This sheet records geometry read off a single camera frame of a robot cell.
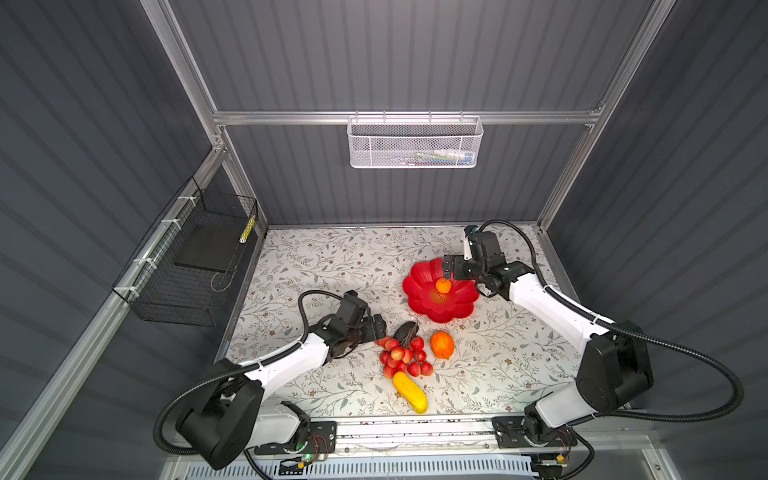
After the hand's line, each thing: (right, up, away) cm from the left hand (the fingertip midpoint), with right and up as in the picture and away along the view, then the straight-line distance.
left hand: (376, 327), depth 87 cm
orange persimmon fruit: (+19, -4, -5) cm, 20 cm away
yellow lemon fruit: (+9, -15, -9) cm, 20 cm away
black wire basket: (-46, +18, -15) cm, 52 cm away
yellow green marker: (-35, +28, -6) cm, 45 cm away
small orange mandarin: (+22, +11, +12) cm, 28 cm away
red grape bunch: (+6, -6, -9) cm, 12 cm away
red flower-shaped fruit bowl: (+16, +7, +12) cm, 21 cm away
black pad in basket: (-41, +24, -13) cm, 49 cm away
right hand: (+25, +19, 0) cm, 31 cm away
